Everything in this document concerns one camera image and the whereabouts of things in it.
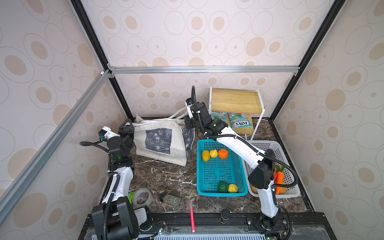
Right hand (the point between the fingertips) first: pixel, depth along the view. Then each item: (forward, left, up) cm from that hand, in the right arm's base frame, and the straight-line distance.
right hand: (187, 115), depth 80 cm
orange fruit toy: (-10, -21, -25) cm, 34 cm away
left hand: (-6, +26, +5) cm, 27 cm away
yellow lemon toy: (-8, -15, -26) cm, 31 cm away
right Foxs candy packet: (+8, -32, -13) cm, 35 cm away
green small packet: (-34, +31, -28) cm, 54 cm away
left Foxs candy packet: (+12, -20, -12) cm, 26 cm away
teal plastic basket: (-18, -19, -30) cm, 40 cm away
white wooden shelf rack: (+8, -31, +2) cm, 32 cm away
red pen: (-44, -2, -29) cm, 53 cm away
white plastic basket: (-28, -54, -27) cm, 66 cm away
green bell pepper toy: (-30, -18, -24) cm, 43 cm away
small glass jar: (-36, +9, -27) cm, 46 cm away
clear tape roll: (-34, +29, -27) cm, 52 cm away
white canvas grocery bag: (-5, +14, -14) cm, 20 cm away
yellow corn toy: (-10, -10, -26) cm, 30 cm away
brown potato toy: (-39, -26, -1) cm, 47 cm away
